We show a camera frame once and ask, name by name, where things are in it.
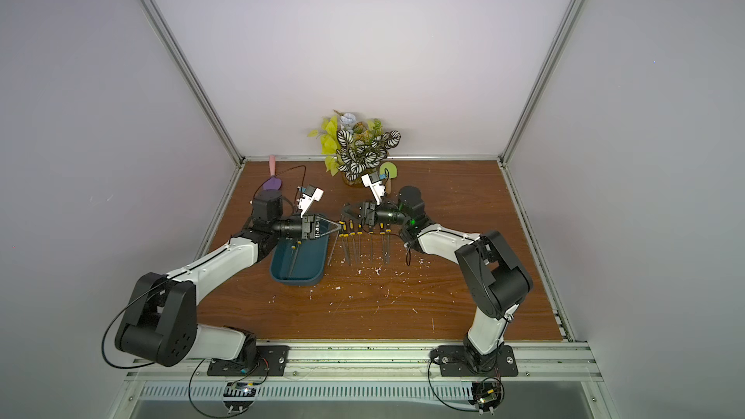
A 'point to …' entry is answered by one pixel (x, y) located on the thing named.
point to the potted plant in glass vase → (352, 148)
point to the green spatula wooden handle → (392, 171)
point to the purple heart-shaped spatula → (274, 182)
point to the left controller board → (239, 397)
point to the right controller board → (487, 395)
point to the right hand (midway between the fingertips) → (343, 208)
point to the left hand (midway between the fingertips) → (339, 231)
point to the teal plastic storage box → (300, 262)
